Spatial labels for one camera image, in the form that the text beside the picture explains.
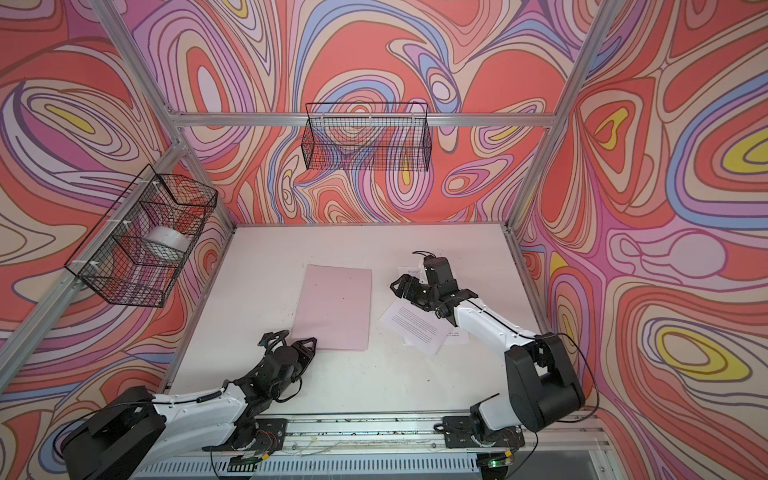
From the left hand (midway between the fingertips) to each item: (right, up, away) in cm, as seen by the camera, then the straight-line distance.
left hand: (323, 341), depth 87 cm
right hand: (+23, +13, +1) cm, 27 cm away
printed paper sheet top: (+28, +3, +5) cm, 29 cm away
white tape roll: (-36, +30, -13) cm, 48 cm away
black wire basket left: (-39, +28, -17) cm, 51 cm away
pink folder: (+2, +8, +9) cm, 13 cm away
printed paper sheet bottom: (+41, 0, +4) cm, 41 cm away
